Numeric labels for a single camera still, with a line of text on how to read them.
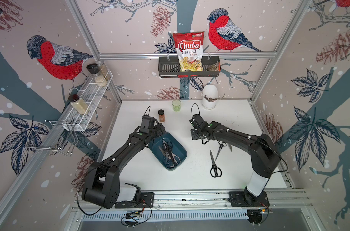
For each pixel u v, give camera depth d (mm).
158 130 791
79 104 660
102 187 412
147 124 673
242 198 724
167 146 925
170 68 1070
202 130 676
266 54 983
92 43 854
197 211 716
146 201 729
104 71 857
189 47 812
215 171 833
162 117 1033
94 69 777
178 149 908
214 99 1106
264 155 478
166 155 876
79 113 711
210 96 1150
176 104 1148
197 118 713
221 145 934
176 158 878
